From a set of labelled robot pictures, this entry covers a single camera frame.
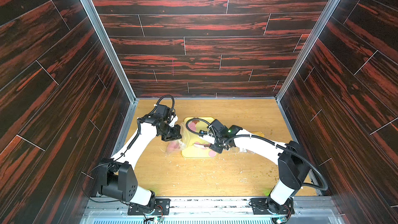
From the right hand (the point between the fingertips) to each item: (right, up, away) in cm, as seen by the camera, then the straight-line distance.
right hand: (217, 140), depth 89 cm
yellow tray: (-14, -5, +6) cm, 16 cm away
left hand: (-20, +3, -6) cm, 21 cm away
